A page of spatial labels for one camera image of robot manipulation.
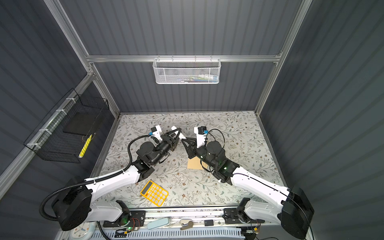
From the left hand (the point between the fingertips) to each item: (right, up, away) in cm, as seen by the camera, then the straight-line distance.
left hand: (182, 129), depth 70 cm
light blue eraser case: (-11, -44, -1) cm, 45 cm away
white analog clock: (-45, -47, -2) cm, 65 cm away
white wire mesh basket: (-1, +48, +54) cm, 72 cm away
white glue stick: (0, -3, 0) cm, 3 cm away
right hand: (+1, -5, -1) cm, 6 cm away
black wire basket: (-58, -3, +1) cm, 58 cm away
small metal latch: (+2, -46, +1) cm, 46 cm away
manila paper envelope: (+6, -22, +23) cm, 32 cm away
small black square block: (+13, -46, +2) cm, 47 cm away
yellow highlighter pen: (-45, -8, -2) cm, 46 cm away
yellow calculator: (-16, -35, +10) cm, 40 cm away
